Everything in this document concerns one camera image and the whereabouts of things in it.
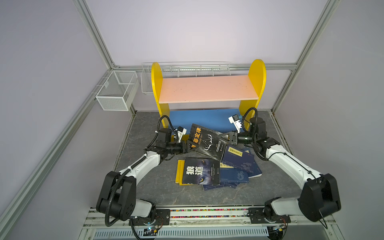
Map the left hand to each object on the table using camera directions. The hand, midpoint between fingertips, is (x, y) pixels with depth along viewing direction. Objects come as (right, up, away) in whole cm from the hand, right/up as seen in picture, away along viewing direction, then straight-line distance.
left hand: (195, 149), depth 80 cm
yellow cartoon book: (-9, -15, +6) cm, 18 cm away
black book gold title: (+6, +4, -3) cm, 8 cm away
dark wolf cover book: (+3, -13, +3) cm, 14 cm away
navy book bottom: (+21, -21, +2) cm, 29 cm away
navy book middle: (+19, -15, +4) cm, 24 cm away
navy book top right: (+28, -8, +10) cm, 31 cm away
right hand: (+12, +6, -5) cm, 14 cm away
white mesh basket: (-54, +36, +21) cm, 68 cm away
